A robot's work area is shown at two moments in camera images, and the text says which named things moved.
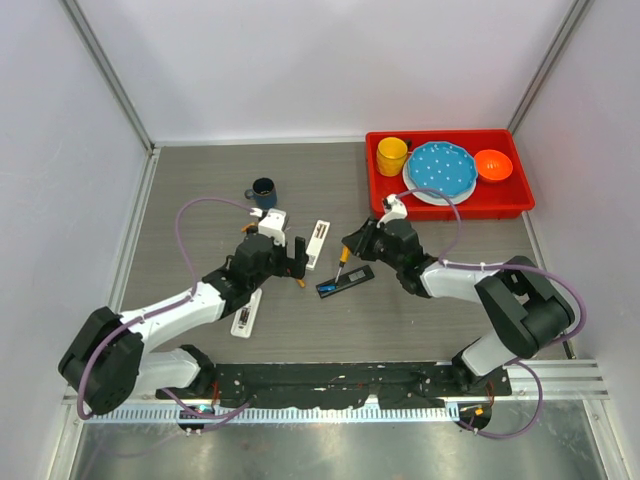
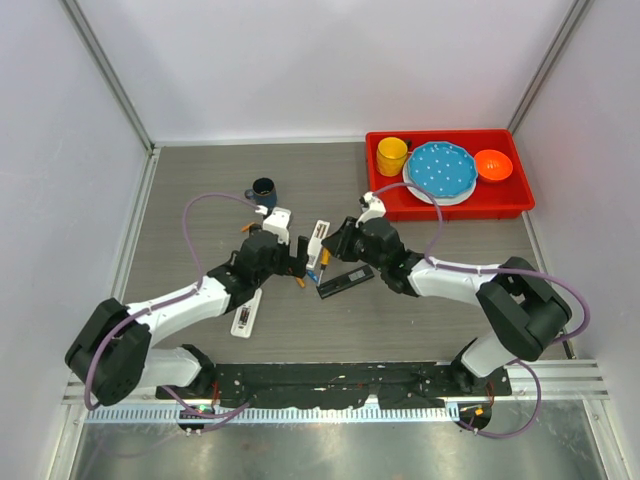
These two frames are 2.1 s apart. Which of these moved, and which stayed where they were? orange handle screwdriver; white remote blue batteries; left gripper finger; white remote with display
Moved: orange handle screwdriver
Stayed: white remote with display; left gripper finger; white remote blue batteries
